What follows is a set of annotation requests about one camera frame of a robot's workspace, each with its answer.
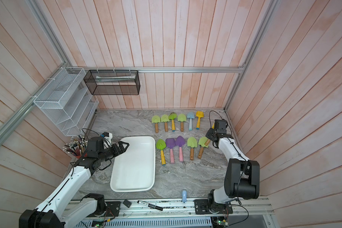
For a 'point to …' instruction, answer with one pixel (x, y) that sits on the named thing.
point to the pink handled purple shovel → (170, 142)
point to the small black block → (127, 203)
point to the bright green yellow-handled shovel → (172, 116)
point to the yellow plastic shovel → (199, 114)
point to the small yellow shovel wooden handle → (208, 140)
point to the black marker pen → (150, 205)
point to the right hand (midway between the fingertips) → (211, 132)
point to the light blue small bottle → (184, 195)
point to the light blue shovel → (190, 115)
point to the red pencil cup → (76, 147)
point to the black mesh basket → (113, 82)
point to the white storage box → (134, 169)
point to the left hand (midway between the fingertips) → (124, 148)
